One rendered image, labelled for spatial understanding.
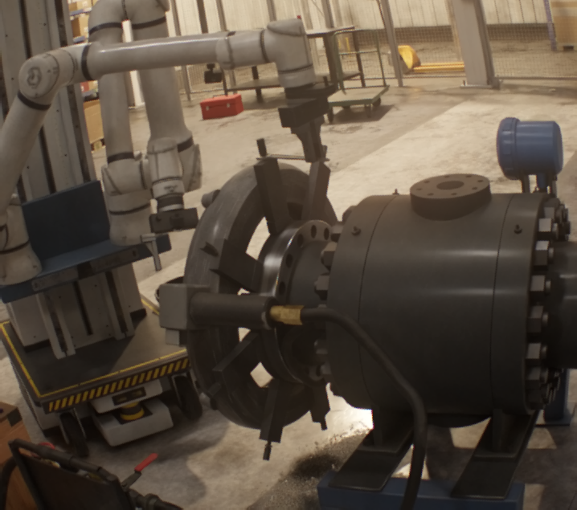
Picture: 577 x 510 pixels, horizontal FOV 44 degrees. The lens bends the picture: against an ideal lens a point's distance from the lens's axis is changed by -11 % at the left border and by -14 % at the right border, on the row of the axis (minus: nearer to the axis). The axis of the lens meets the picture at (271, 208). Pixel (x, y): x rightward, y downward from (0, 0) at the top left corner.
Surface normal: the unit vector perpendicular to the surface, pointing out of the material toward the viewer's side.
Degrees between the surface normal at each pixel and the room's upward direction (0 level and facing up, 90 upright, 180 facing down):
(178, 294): 68
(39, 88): 89
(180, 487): 0
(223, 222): 46
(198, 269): 55
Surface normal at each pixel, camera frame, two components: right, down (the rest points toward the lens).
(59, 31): 0.49, 0.15
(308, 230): 0.86, -0.01
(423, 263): -0.45, -0.46
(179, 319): -0.51, -0.07
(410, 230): -0.36, -0.70
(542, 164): -0.39, 0.61
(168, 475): -0.17, -0.95
